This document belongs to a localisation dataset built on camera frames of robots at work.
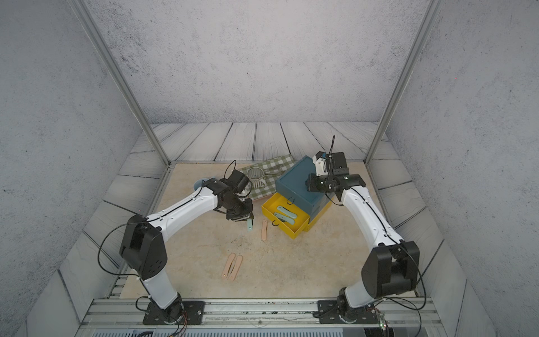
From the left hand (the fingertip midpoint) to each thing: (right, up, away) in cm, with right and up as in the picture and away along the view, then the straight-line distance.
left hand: (257, 218), depth 84 cm
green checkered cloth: (+6, +21, +35) cm, 41 cm away
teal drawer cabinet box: (+15, +12, -1) cm, 19 cm away
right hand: (+20, +13, 0) cm, 24 cm away
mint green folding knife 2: (+11, -1, +4) cm, 11 cm away
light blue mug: (-30, +13, +18) cm, 38 cm away
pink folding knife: (+3, -7, +10) cm, 12 cm away
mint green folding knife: (+13, +1, +6) cm, 14 cm away
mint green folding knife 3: (-3, -3, -1) cm, 4 cm away
